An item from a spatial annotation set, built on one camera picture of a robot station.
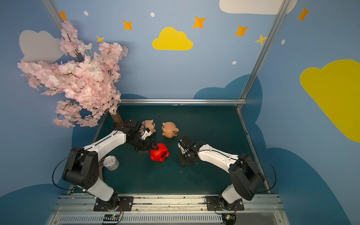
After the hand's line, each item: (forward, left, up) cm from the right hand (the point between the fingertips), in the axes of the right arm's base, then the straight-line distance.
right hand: (183, 159), depth 86 cm
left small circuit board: (-32, +37, -7) cm, 49 cm away
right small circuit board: (-28, -26, -8) cm, 39 cm away
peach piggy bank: (+21, +12, +4) cm, 24 cm away
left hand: (+5, +19, +4) cm, 20 cm away
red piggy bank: (+1, +14, +3) cm, 15 cm away
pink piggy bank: (+23, +26, +5) cm, 35 cm away
